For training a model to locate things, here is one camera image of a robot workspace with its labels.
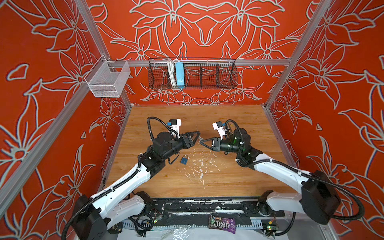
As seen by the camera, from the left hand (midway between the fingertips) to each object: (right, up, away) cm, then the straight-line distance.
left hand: (197, 133), depth 68 cm
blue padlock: (-7, -18, +22) cm, 29 cm away
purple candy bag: (+14, -43, -1) cm, 45 cm away
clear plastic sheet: (-8, -46, -1) cm, 47 cm away
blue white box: (-10, +34, +22) cm, 41 cm away
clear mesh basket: (-57, +32, +25) cm, 70 cm away
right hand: (+1, -6, +1) cm, 6 cm away
